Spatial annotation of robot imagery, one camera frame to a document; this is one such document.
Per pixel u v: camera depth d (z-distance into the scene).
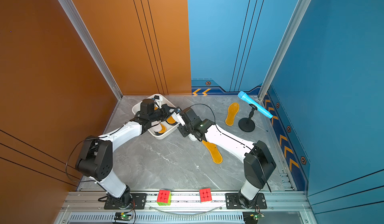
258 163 0.42
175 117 0.73
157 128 0.96
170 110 0.83
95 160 0.47
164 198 0.71
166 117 0.80
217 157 0.88
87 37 0.85
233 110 1.12
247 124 1.01
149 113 0.71
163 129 0.97
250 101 0.87
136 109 1.07
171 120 0.84
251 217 0.70
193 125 0.62
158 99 0.83
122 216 0.71
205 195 0.71
